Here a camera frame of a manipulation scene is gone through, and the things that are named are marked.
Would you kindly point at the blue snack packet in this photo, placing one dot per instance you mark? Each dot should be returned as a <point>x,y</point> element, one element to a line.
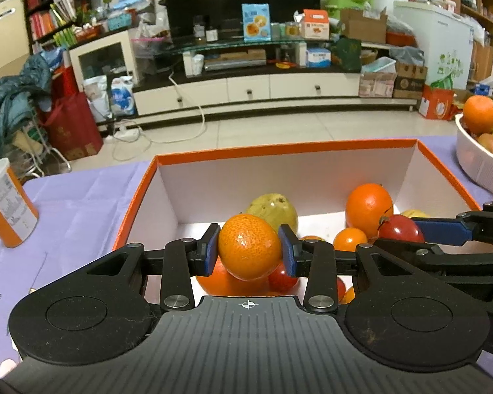
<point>255,22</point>

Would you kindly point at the white chest freezer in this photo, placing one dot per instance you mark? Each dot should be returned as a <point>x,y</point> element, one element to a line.
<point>431,45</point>

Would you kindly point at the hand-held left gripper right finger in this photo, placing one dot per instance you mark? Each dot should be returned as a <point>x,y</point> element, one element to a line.
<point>287,250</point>

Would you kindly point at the round orange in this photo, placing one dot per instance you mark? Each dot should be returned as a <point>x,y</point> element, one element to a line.
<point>480,114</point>

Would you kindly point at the teal down jacket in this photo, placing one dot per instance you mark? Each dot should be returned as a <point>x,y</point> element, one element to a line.
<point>12,106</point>

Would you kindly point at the orange white carton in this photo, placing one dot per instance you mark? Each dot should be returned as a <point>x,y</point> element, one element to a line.
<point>315,24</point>

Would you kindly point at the dark glass jar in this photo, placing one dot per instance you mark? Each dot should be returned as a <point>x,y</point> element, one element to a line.
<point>199,30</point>

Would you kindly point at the dark green gift bag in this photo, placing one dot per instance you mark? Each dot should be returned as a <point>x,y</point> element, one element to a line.
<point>346,54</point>

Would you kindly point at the large orange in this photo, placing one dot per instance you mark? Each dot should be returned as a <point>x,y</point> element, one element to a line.
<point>369,209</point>

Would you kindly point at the orange cardboard box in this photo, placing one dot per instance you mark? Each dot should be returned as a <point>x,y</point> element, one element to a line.
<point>271,172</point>

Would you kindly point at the reddish orange tangerine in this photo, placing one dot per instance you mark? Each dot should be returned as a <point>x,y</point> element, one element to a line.
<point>213,284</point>

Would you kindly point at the white blue sack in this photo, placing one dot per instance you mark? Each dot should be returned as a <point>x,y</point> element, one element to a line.
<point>123,96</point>

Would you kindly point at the clear plastic container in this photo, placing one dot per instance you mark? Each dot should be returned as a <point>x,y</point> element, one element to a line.
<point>378,65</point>

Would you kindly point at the orange white canister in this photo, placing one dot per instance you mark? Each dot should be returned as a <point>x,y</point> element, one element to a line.
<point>8,205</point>

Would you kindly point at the white plastic bowl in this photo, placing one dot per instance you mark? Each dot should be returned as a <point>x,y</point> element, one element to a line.
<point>480,172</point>

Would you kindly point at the pink patterned carton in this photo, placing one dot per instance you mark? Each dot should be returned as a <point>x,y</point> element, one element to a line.
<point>377,86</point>

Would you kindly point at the brown cardboard box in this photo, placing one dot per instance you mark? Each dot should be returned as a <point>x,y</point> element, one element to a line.
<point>363,28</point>

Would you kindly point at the orange white paper bag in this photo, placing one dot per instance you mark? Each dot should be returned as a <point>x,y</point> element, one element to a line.
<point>437,103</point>

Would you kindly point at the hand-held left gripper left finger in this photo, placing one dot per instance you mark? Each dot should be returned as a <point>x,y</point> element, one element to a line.
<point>210,250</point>

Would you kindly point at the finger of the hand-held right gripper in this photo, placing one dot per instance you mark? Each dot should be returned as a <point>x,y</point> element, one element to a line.
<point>443,262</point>
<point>437,232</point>

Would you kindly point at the red cherry tomato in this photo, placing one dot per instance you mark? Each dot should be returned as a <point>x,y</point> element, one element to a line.
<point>341,289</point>
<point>400,230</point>
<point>282,280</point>

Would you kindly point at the dark bookshelf with books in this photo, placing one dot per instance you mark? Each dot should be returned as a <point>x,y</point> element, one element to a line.
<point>49,4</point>

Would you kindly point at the purple floral tablecloth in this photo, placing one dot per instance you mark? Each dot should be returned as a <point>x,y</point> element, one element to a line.
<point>86,197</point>

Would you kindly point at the white cup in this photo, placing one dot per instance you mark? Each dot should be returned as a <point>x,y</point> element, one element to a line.
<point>194,65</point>

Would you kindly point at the blue white tissue box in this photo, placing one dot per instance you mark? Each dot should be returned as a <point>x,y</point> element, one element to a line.
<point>319,57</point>

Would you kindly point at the white black TV stand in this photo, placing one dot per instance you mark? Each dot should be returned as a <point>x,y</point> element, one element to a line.
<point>250,88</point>

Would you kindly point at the brown printed carton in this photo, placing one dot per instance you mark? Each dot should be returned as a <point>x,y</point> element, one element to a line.
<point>411,82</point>

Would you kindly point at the silver media player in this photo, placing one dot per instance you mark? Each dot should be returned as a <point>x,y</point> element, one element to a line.
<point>235,59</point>

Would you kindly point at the red shopping bag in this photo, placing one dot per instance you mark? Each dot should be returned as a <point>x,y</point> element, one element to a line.
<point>72,127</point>

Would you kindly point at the brown kiwi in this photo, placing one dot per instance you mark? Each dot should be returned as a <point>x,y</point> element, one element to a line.
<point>491,146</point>

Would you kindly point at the white glass-door cabinet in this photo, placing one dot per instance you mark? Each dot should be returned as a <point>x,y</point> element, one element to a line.
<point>102,59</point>

